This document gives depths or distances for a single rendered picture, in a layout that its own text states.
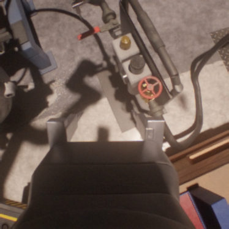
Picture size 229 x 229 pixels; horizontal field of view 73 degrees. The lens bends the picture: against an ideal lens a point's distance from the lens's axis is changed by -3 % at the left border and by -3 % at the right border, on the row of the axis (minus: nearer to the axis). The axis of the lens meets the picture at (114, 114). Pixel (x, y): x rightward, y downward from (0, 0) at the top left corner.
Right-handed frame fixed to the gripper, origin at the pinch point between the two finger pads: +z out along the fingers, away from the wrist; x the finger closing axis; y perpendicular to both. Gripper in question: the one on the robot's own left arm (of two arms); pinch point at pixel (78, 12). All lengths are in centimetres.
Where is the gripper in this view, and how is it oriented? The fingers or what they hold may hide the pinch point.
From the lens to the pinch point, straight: 54.7
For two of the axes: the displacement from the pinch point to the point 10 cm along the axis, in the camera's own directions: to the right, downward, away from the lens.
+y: 9.1, -4.1, -0.3
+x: -4.0, -9.0, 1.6
